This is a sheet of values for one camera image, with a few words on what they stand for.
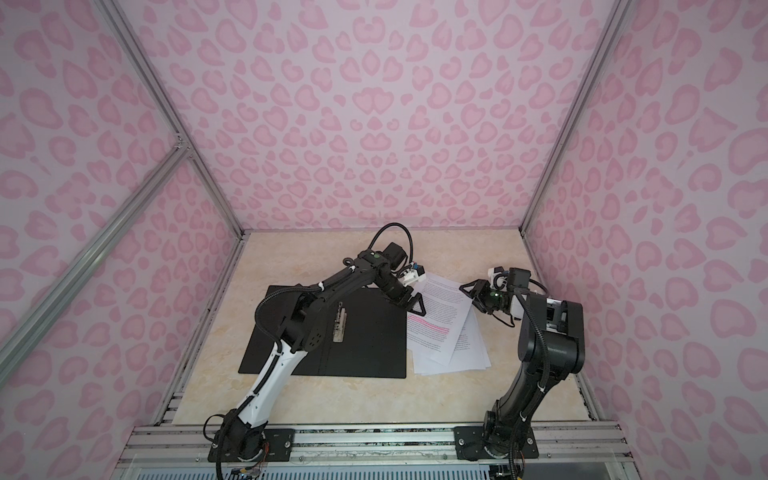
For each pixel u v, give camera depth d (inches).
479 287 35.2
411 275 35.8
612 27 27.8
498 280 34.6
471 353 35.0
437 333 36.2
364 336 35.7
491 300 34.0
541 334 19.0
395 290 33.9
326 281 26.7
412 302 33.9
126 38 28.2
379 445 29.5
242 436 25.1
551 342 19.6
